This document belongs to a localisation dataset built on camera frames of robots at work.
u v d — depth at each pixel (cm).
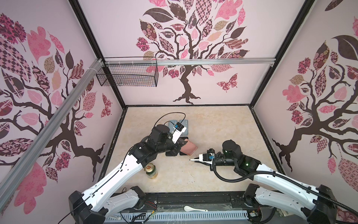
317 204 40
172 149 62
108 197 41
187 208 71
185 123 109
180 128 59
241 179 46
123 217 70
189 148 74
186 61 93
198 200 76
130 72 95
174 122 110
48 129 53
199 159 58
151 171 74
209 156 56
